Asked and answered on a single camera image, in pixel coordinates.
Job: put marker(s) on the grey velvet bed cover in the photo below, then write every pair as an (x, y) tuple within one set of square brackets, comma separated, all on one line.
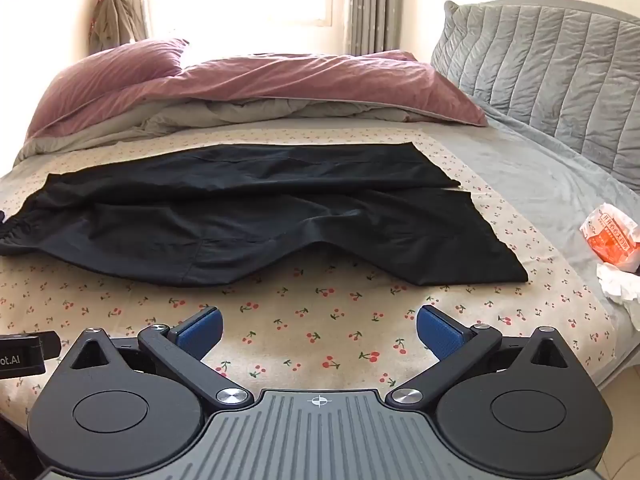
[(525, 185)]

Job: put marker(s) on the pink and grey duvet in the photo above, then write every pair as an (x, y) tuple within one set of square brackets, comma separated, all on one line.
[(300, 80)]

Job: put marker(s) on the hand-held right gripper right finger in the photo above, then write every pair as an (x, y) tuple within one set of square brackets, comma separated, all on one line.
[(440, 335)]

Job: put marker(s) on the grey pleated curtain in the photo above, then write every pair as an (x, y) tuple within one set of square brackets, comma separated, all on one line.
[(370, 5)]

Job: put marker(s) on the pink pillow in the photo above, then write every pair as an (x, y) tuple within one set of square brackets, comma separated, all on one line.
[(100, 85)]

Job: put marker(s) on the orange snack packet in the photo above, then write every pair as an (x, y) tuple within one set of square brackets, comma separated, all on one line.
[(610, 235)]

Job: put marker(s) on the black pants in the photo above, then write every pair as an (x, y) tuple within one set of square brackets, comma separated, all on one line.
[(250, 210)]

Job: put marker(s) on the cherry print bed sheet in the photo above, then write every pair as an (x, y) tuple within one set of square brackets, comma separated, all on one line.
[(300, 310)]

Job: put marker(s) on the white crumpled tissue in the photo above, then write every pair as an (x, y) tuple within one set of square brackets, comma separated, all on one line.
[(620, 282)]

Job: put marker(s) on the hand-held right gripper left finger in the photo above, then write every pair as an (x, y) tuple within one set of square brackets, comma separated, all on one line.
[(202, 334)]

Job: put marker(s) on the grey quilted headboard cover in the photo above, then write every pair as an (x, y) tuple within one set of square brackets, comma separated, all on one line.
[(550, 70)]

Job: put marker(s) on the hanging grey jacket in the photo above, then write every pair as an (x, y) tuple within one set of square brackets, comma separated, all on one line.
[(120, 25)]

